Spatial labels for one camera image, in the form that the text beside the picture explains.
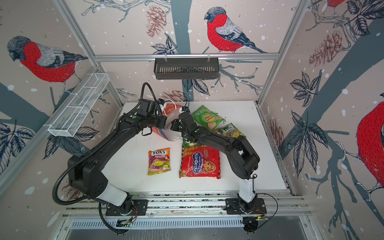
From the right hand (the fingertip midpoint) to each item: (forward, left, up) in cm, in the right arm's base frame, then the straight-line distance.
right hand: (169, 123), depth 87 cm
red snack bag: (-18, -18, -12) cm, 28 cm away
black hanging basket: (+29, +6, +18) cm, 35 cm away
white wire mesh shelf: (-9, +47, +15) cm, 51 cm away
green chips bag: (+17, -20, -13) cm, 29 cm away
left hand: (-1, +2, +6) cm, 6 cm away
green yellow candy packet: (-6, -10, -14) cm, 18 cm away
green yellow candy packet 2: (+7, -38, -15) cm, 42 cm away
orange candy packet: (-17, +6, -14) cm, 23 cm away
